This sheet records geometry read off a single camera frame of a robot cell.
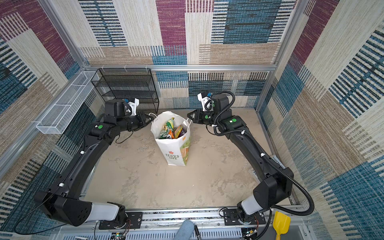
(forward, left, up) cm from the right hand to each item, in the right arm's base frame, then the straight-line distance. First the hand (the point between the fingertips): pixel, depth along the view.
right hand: (187, 117), depth 72 cm
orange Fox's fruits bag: (+3, +6, -15) cm, 16 cm away
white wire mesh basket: (+1, +62, +1) cm, 62 cm away
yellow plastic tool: (-40, -42, -32) cm, 67 cm away
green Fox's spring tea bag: (+6, +11, -13) cm, 18 cm away
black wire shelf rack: (+43, +37, -11) cm, 58 cm away
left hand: (+1, +16, +1) cm, 16 cm away
